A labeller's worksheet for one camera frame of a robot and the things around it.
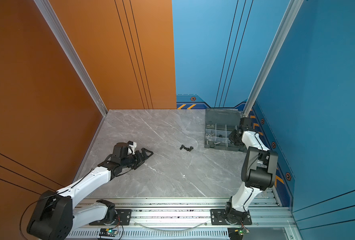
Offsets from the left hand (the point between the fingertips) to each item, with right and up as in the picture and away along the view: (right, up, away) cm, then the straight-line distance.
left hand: (150, 155), depth 85 cm
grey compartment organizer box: (+48, +19, +33) cm, 61 cm away
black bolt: (+18, +3, +14) cm, 23 cm away
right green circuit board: (+45, -35, -14) cm, 58 cm away
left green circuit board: (-16, -34, -14) cm, 40 cm away
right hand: (+50, +9, +11) cm, 52 cm away
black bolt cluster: (+22, +2, +12) cm, 26 cm away
